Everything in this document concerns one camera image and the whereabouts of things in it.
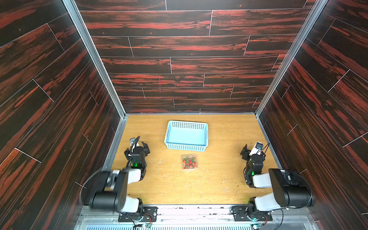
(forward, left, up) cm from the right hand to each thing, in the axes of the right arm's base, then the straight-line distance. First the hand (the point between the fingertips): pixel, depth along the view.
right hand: (256, 148), depth 89 cm
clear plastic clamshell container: (-2, +39, -8) cm, 40 cm away
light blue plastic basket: (+14, +44, -8) cm, 47 cm away
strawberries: (-8, +42, -7) cm, 43 cm away
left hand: (-1, +76, 0) cm, 76 cm away
